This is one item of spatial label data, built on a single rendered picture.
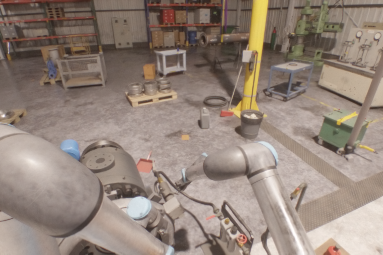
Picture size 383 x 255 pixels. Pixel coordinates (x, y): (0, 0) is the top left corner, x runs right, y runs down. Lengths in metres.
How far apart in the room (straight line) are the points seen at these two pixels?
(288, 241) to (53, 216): 0.65
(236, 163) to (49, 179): 0.57
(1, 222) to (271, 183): 0.71
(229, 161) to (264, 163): 0.13
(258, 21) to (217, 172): 3.63
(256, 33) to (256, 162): 3.56
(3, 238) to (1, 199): 0.16
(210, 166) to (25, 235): 0.56
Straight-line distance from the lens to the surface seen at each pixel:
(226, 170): 0.75
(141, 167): 3.05
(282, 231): 0.77
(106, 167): 1.66
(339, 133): 3.77
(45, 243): 0.55
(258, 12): 4.17
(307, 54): 11.75
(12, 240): 0.51
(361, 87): 6.44
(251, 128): 3.59
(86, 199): 0.35
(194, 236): 2.25
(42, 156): 0.35
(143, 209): 0.84
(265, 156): 0.79
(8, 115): 5.69
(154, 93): 5.35
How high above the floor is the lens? 1.90
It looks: 29 degrees down
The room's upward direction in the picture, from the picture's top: 1 degrees counter-clockwise
